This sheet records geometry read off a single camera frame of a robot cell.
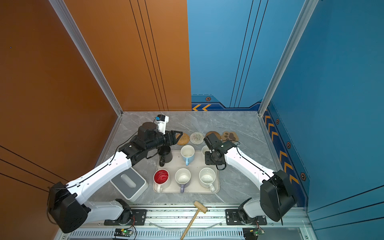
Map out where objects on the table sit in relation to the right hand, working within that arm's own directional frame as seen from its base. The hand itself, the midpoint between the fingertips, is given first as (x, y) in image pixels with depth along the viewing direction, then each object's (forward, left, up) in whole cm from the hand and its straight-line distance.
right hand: (208, 161), depth 84 cm
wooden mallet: (-22, +4, -8) cm, 24 cm away
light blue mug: (+8, +12, -4) cm, 15 cm away
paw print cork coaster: (+24, -17, -8) cm, 31 cm away
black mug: (+8, +26, -5) cm, 28 cm away
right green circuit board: (-32, -20, -11) cm, 40 cm away
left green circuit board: (-32, +42, -10) cm, 53 cm away
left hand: (+7, +14, +18) cm, 24 cm away
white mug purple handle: (-6, +15, -9) cm, 18 cm away
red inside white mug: (-7, +27, -7) cm, 29 cm away
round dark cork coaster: (+26, -8, -9) cm, 28 cm away
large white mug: (-6, +1, -7) cm, 9 cm away
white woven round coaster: (+22, +7, -8) cm, 24 cm away
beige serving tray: (+2, +6, -9) cm, 11 cm away
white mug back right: (+8, +2, 0) cm, 8 cm away
